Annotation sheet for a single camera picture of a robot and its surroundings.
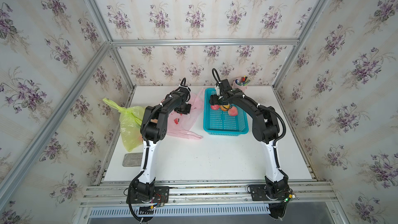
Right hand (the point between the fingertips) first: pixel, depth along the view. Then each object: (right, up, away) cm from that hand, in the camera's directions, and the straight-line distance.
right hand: (216, 100), depth 103 cm
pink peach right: (+11, -7, -4) cm, 13 cm away
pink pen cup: (+18, +13, +7) cm, 24 cm away
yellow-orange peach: (+6, -6, +1) cm, 9 cm away
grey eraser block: (-47, -32, -21) cm, 61 cm away
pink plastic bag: (-24, -16, -6) cm, 29 cm away
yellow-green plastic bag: (-48, -9, -22) cm, 54 cm away
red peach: (-1, -4, -1) cm, 5 cm away
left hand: (-21, -8, +2) cm, 23 cm away
